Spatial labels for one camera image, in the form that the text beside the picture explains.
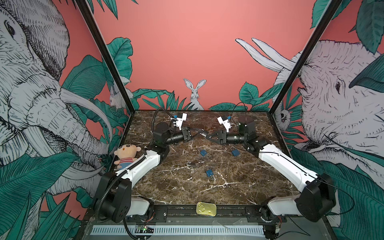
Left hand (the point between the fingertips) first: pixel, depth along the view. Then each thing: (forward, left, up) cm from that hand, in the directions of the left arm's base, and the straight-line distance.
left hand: (202, 130), depth 69 cm
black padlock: (0, -1, -3) cm, 3 cm away
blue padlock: (-8, -5, -31) cm, 32 cm away
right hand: (-3, -2, -2) cm, 4 cm away
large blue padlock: (+4, -23, -30) cm, 38 cm away
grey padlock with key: (-2, +6, -32) cm, 33 cm away
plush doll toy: (+1, +44, -22) cm, 49 cm away
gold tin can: (-28, -1, -26) cm, 39 cm away
